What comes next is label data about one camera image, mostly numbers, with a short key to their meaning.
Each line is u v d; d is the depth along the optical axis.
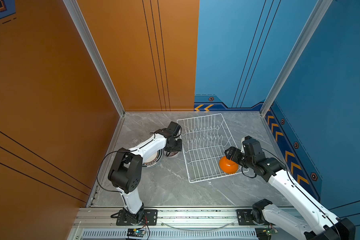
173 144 0.78
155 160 0.90
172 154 0.88
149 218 0.74
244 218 0.72
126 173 0.48
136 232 0.71
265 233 0.71
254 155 0.57
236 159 0.69
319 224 0.39
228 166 0.84
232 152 0.71
